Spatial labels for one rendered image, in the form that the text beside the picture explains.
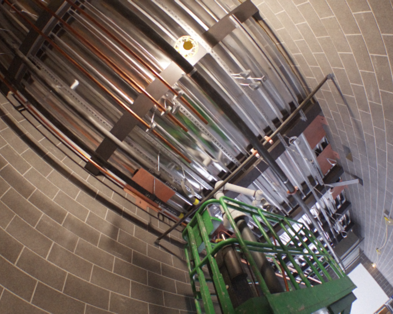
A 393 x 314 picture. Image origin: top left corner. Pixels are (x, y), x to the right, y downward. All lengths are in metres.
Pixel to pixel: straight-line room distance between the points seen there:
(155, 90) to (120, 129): 0.62
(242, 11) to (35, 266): 3.24
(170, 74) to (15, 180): 1.98
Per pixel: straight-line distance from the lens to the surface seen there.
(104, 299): 1.77
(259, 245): 1.51
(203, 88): 1.59
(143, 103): 2.20
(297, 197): 2.70
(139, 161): 2.04
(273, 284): 1.54
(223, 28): 2.38
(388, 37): 1.84
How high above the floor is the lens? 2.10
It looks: 64 degrees up
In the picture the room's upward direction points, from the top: 24 degrees counter-clockwise
